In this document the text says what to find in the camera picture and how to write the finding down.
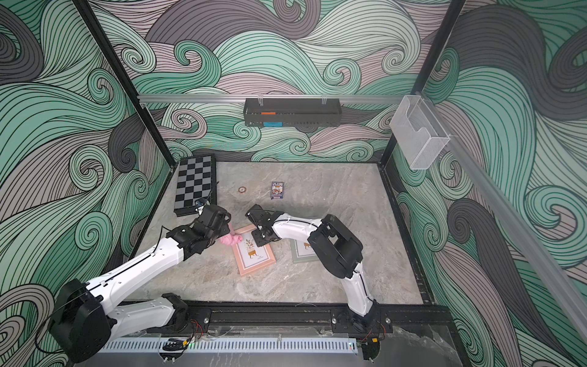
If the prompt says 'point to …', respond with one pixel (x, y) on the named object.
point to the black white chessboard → (196, 179)
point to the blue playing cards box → (277, 189)
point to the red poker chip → (242, 189)
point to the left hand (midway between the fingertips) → (223, 221)
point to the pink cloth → (231, 238)
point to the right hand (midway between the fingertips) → (265, 236)
